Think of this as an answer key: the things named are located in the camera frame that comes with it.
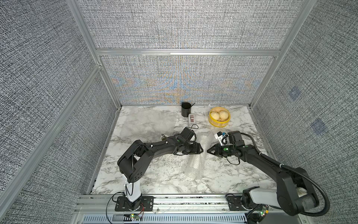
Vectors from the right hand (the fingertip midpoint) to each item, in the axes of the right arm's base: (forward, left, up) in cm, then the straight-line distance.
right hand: (208, 148), depth 84 cm
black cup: (+34, +12, -3) cm, 36 cm away
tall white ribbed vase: (-11, +9, -1) cm, 14 cm away
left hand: (0, +3, -4) cm, 5 cm away
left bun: (+30, -10, -5) cm, 32 cm away
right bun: (+30, -17, -5) cm, 35 cm away
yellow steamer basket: (+24, -13, -7) cm, 28 cm away
